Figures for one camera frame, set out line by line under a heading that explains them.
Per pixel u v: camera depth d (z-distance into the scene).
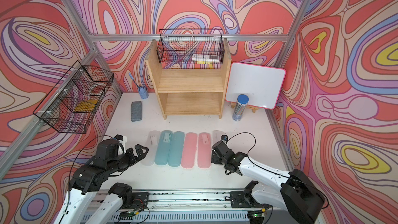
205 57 0.91
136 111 1.07
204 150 0.90
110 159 0.52
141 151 0.65
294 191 0.41
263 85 1.02
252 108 1.05
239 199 0.73
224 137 0.78
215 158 0.78
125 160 0.61
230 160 0.63
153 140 0.93
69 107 0.73
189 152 0.91
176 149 0.90
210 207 0.73
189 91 0.84
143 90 1.11
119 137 0.65
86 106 0.72
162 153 0.91
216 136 0.93
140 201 0.72
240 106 0.91
